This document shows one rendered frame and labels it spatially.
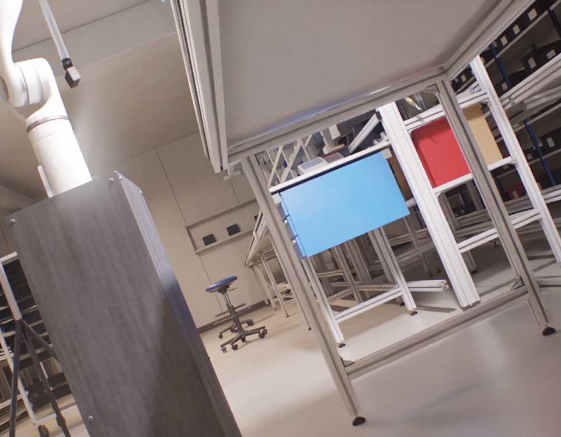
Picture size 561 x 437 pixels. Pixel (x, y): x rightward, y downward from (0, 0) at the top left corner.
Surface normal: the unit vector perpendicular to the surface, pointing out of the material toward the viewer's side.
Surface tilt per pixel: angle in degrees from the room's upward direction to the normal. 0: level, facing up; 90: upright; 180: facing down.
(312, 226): 90
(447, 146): 90
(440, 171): 90
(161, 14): 90
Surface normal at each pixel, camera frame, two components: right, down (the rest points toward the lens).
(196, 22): 0.39, 0.92
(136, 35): 0.08, -0.10
